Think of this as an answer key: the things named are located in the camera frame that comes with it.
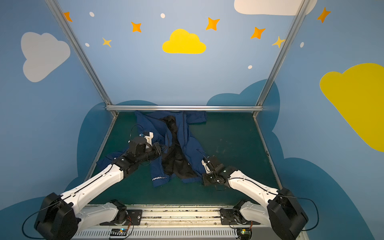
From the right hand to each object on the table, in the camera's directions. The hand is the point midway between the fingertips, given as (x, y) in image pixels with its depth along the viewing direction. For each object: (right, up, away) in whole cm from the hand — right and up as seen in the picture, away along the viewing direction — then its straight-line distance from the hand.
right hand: (204, 177), depth 84 cm
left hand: (-21, +19, -4) cm, 28 cm away
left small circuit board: (-43, -23, -11) cm, 51 cm away
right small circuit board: (+19, -24, -11) cm, 33 cm away
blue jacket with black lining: (-27, +21, +12) cm, 36 cm away
